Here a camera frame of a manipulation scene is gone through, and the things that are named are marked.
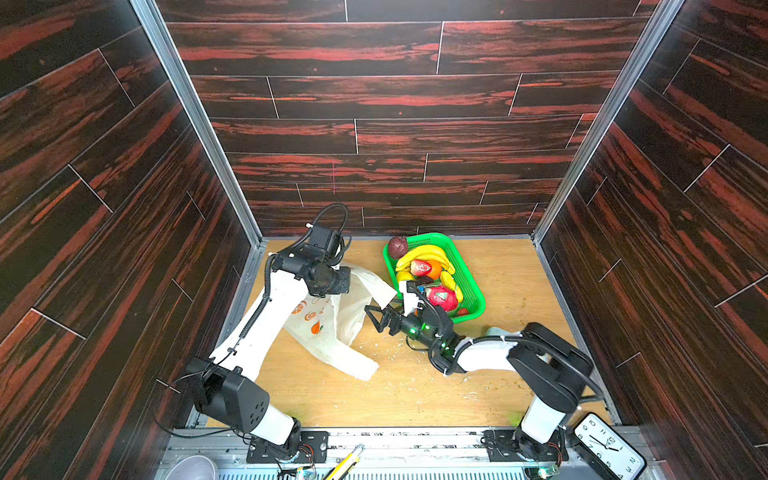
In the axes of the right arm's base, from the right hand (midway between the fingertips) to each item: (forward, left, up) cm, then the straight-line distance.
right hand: (378, 301), depth 82 cm
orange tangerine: (+22, -19, -12) cm, 31 cm away
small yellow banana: (+17, -23, -13) cm, 32 cm away
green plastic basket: (+9, -30, -11) cm, 33 cm away
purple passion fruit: (+24, -5, -4) cm, 25 cm away
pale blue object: (-1, -35, -13) cm, 38 cm away
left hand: (+2, +9, +5) cm, 10 cm away
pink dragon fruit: (+8, -19, -9) cm, 23 cm away
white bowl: (-39, +40, -12) cm, 57 cm away
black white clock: (-33, -58, -15) cm, 68 cm away
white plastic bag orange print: (-9, +12, +1) cm, 15 cm away
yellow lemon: (+17, -8, -11) cm, 22 cm away
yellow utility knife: (-36, +6, -15) cm, 40 cm away
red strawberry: (+20, -13, -10) cm, 26 cm away
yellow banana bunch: (+26, -15, -8) cm, 31 cm away
